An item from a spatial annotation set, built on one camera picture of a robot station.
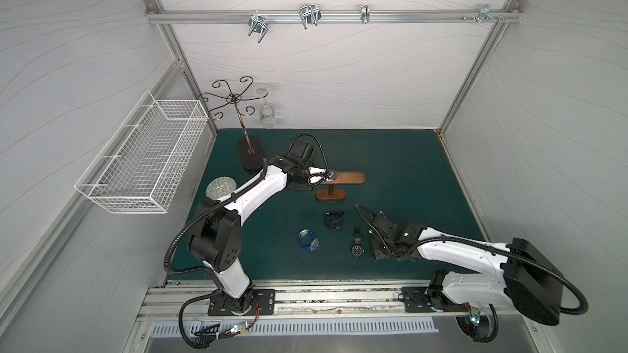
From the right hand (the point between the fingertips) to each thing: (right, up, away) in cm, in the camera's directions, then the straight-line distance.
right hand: (377, 246), depth 85 cm
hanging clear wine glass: (-42, +49, +12) cm, 66 cm away
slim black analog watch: (-8, 0, -2) cm, 8 cm away
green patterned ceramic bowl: (-61, +19, +11) cm, 65 cm away
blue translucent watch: (-24, +2, +1) cm, 24 cm away
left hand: (-23, +25, +4) cm, 35 cm away
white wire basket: (-72, +29, -16) cm, 79 cm away
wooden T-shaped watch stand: (-12, +24, +1) cm, 27 cm away
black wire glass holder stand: (-52, +34, +26) cm, 68 cm away
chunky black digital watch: (-15, +9, +2) cm, 18 cm away
